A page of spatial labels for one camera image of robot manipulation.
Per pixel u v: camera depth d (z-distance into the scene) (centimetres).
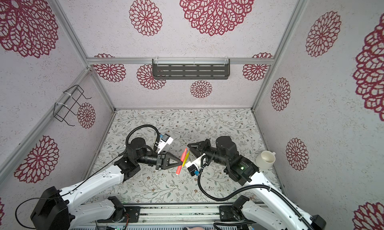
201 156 57
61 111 73
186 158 62
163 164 61
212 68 93
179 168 63
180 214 76
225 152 50
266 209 56
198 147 61
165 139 63
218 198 53
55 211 39
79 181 47
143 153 60
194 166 56
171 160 62
